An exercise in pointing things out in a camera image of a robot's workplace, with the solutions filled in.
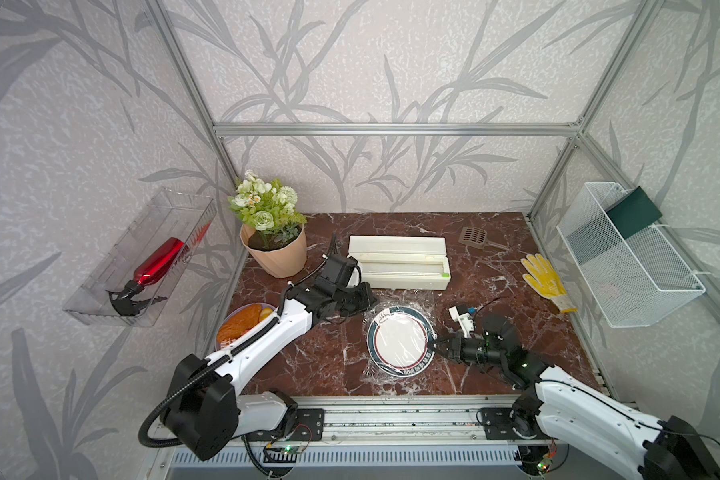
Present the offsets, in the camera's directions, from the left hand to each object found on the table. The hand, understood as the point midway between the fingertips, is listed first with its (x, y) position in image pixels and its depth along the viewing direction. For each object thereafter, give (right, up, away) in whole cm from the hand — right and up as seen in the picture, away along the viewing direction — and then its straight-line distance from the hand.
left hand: (381, 302), depth 79 cm
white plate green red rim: (+5, -10, -1) cm, 11 cm away
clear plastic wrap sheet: (+16, -4, +17) cm, 24 cm away
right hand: (+12, -11, -2) cm, 16 cm away
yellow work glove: (+57, +2, +23) cm, 62 cm away
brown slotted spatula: (+36, +17, +33) cm, 52 cm away
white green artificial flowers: (-33, +26, +6) cm, 42 cm away
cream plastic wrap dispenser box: (+6, +10, +12) cm, 17 cm away
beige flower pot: (-32, +9, +15) cm, 37 cm away
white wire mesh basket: (+54, +8, -17) cm, 57 cm away
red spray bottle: (-51, +4, -20) cm, 55 cm away
